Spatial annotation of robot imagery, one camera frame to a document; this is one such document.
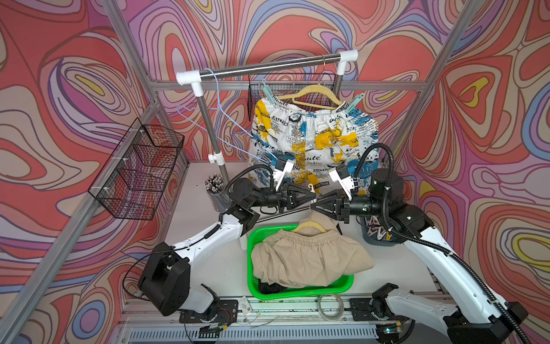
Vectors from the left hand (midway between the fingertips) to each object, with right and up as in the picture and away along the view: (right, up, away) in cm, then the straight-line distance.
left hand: (314, 203), depth 58 cm
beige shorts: (+1, -20, +19) cm, 27 cm away
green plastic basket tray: (-18, -15, +26) cm, 35 cm away
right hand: (0, -3, +3) cm, 4 cm away
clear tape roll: (+7, -40, +13) cm, 43 cm away
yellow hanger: (+2, -11, +26) cm, 28 cm away
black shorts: (-15, -32, +17) cm, 39 cm away
